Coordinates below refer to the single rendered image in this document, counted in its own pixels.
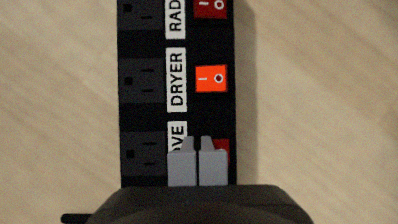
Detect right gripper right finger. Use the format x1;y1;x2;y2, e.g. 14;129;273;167
197;136;228;186

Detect black power strip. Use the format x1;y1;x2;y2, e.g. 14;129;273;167
116;0;237;188

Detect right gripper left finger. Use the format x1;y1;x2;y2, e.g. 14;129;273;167
167;136;198;186

